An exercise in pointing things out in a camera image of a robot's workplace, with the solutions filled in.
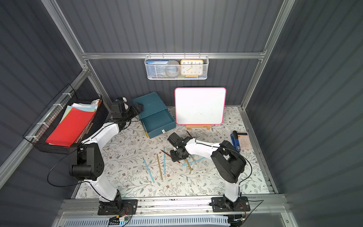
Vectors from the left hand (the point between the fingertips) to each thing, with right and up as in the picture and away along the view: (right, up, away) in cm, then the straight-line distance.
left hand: (136, 107), depth 91 cm
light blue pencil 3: (+37, -35, -3) cm, 52 cm away
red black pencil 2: (+35, -19, +13) cm, 42 cm away
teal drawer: (+15, -11, -3) cm, 19 cm away
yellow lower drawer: (+8, -18, -5) cm, 20 cm away
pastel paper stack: (-23, -1, -13) cm, 27 cm away
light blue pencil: (+9, -40, -5) cm, 41 cm away
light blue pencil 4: (+33, -36, -3) cm, 49 cm away
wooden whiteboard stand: (+49, -14, +11) cm, 52 cm away
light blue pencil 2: (+18, -35, 0) cm, 39 cm away
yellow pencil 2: (+34, -37, -3) cm, 50 cm away
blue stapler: (+67, -23, +5) cm, 71 cm away
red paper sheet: (-28, -13, -19) cm, 36 cm away
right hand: (+27, -32, -2) cm, 42 cm away
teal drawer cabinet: (+13, -4, -4) cm, 14 cm away
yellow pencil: (+14, -34, 0) cm, 37 cm away
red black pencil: (+20, -31, +2) cm, 37 cm away
